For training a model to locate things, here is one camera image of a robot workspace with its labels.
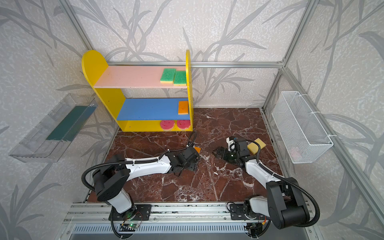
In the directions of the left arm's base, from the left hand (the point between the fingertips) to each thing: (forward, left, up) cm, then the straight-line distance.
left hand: (194, 158), depth 88 cm
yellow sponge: (+1, -32, +12) cm, 34 cm away
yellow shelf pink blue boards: (+28, +36, +7) cm, 46 cm away
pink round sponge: (+26, +9, -1) cm, 28 cm away
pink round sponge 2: (+26, +21, -1) cm, 33 cm away
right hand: (+5, -14, +3) cm, 15 cm away
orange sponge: (+32, +9, +10) cm, 34 cm away
